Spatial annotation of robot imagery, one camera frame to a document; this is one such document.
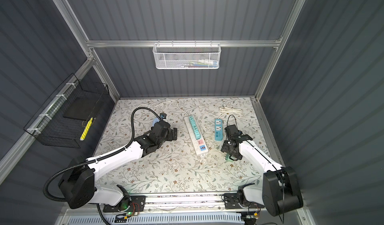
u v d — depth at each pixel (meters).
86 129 0.70
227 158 0.86
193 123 1.02
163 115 0.74
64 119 0.72
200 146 0.91
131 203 0.72
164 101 1.19
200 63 0.91
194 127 0.94
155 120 1.05
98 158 0.46
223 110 1.10
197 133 0.91
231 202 0.74
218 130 0.99
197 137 0.93
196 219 0.77
